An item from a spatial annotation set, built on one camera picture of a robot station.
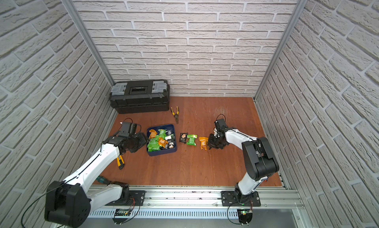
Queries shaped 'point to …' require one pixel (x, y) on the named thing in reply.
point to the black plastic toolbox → (140, 96)
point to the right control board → (245, 215)
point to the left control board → (121, 212)
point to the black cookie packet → (183, 137)
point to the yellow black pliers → (176, 115)
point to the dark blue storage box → (161, 140)
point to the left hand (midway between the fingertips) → (147, 138)
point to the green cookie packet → (192, 138)
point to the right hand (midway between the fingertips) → (210, 144)
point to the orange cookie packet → (204, 141)
